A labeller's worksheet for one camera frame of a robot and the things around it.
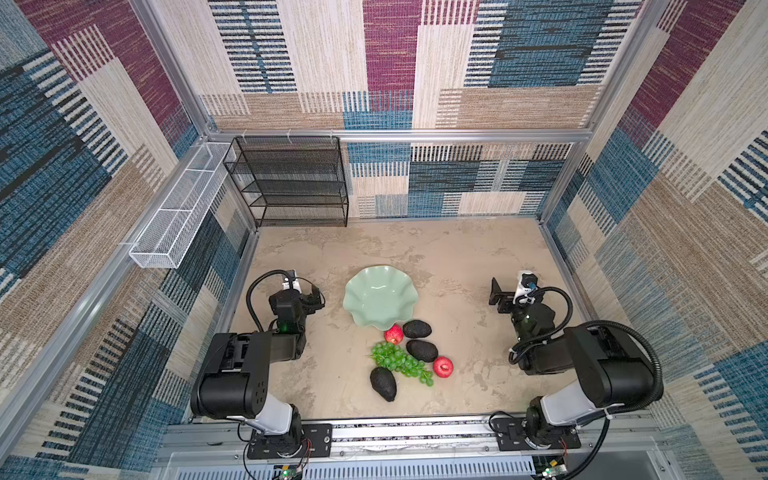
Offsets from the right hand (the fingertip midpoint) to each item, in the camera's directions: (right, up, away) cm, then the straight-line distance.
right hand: (509, 281), depth 90 cm
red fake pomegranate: (-34, -15, -3) cm, 37 cm away
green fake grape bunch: (-35, -19, -8) cm, 41 cm away
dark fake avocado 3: (-37, -25, -12) cm, 46 cm away
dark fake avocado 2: (-27, -18, -6) cm, 33 cm away
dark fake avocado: (-28, -14, -3) cm, 31 cm away
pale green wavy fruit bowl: (-39, -6, +7) cm, 39 cm away
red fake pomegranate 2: (-21, -22, -9) cm, 32 cm away
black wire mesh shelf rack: (-71, +34, +21) cm, 82 cm away
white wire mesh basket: (-102, +17, +4) cm, 104 cm away
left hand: (-64, -1, +3) cm, 64 cm away
